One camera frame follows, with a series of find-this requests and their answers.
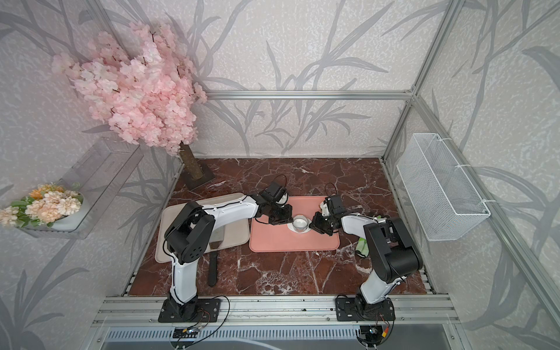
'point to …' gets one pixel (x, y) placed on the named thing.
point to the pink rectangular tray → (265, 238)
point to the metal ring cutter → (300, 216)
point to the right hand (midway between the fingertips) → (309, 223)
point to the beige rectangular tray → (233, 235)
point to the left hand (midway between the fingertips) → (295, 220)
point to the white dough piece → (300, 225)
